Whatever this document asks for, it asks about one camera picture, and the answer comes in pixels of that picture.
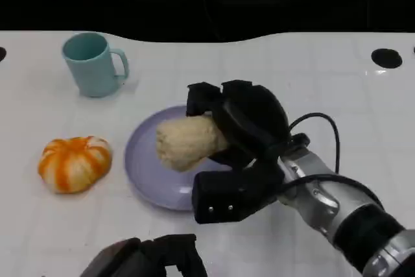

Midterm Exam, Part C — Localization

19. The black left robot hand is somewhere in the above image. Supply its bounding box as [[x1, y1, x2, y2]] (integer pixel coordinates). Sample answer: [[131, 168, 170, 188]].
[[79, 234, 208, 277]]

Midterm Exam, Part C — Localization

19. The orange and white bread roll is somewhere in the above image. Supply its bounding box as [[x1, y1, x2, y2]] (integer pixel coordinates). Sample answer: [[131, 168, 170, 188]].
[[38, 136, 113, 194]]

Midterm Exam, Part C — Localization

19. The lilac plate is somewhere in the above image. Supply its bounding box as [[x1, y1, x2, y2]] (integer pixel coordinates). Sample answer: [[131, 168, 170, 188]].
[[124, 105, 233, 211]]

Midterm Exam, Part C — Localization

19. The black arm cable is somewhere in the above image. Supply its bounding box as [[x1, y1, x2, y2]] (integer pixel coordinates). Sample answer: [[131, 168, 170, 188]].
[[281, 112, 384, 207]]

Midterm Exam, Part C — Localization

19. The beige towel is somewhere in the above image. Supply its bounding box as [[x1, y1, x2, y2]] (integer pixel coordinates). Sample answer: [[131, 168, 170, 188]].
[[155, 117, 230, 173]]

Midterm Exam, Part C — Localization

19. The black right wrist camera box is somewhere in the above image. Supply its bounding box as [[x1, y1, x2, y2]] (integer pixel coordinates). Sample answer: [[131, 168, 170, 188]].
[[191, 160, 287, 225]]

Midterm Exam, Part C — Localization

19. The pale green mug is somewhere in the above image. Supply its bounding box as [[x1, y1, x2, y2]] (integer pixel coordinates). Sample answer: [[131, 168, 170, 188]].
[[62, 32, 130, 98]]

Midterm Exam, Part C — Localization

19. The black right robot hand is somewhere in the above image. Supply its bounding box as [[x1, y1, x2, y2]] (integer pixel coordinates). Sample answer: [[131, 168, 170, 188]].
[[186, 79, 292, 170]]

